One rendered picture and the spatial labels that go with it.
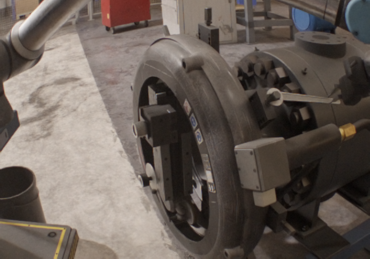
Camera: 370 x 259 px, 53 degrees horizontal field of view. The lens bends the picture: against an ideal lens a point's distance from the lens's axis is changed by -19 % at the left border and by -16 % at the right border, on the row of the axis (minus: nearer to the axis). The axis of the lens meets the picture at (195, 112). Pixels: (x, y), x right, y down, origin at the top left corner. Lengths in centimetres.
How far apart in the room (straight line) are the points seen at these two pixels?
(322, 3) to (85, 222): 173
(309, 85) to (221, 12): 398
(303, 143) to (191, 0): 417
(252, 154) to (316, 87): 45
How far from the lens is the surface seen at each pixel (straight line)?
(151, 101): 130
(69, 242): 150
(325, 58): 145
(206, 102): 104
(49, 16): 117
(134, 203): 225
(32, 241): 155
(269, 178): 94
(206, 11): 121
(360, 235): 159
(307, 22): 174
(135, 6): 662
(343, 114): 135
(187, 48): 115
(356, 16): 69
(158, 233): 201
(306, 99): 105
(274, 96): 98
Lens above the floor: 125
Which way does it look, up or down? 22 degrees down
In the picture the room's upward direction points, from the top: 3 degrees counter-clockwise
